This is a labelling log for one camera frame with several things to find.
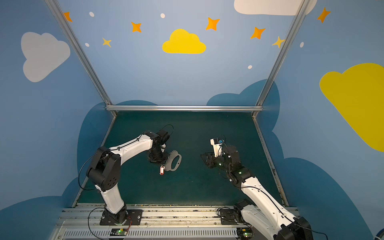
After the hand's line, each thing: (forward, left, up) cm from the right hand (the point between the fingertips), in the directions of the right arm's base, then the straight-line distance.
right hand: (204, 153), depth 78 cm
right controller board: (-33, -21, -19) cm, 43 cm away
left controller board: (-36, +40, -17) cm, 57 cm away
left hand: (-1, +23, -13) cm, 27 cm away
